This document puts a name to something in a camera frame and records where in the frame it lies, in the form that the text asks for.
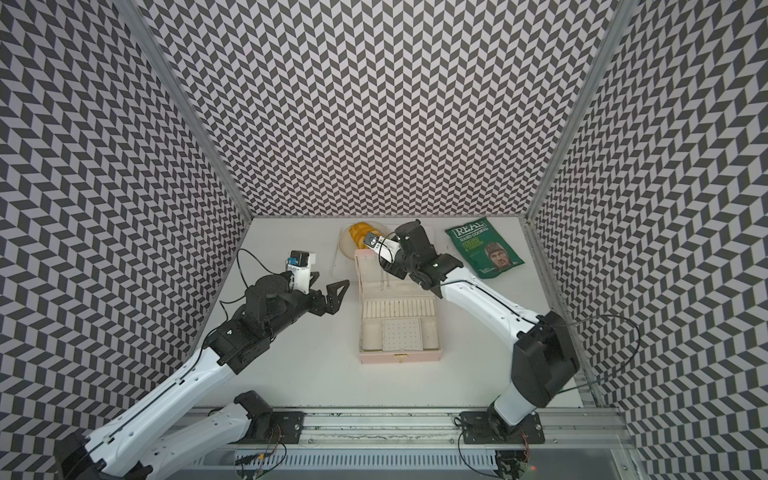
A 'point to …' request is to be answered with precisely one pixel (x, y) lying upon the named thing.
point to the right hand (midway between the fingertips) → (391, 251)
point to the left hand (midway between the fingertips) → (331, 282)
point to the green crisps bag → (483, 248)
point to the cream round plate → (346, 242)
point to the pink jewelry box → (397, 320)
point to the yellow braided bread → (358, 232)
